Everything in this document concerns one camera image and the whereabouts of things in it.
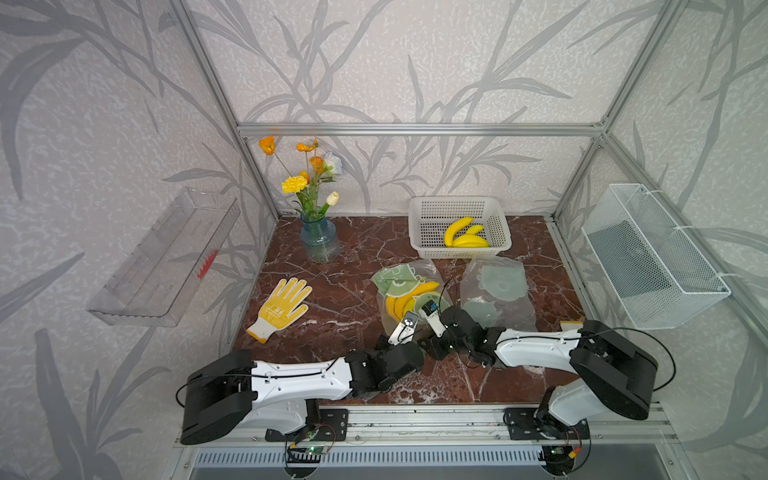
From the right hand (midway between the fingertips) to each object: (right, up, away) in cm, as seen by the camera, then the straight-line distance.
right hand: (422, 335), depth 86 cm
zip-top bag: (+24, +11, +11) cm, 29 cm away
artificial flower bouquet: (-36, +40, +10) cm, 54 cm away
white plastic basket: (+4, +36, +22) cm, 43 cm away
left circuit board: (-28, -24, -15) cm, 40 cm away
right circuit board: (+32, -25, -15) cm, 44 cm away
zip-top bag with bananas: (-5, +13, +5) cm, 15 cm away
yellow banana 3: (+18, +27, +19) cm, 38 cm away
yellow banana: (+14, +33, +28) cm, 45 cm away
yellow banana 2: (+22, +31, +28) cm, 47 cm away
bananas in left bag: (-7, +7, +7) cm, 12 cm away
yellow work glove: (-45, +6, +8) cm, 46 cm away
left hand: (-4, +2, -6) cm, 7 cm away
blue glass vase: (-33, +28, +13) cm, 45 cm away
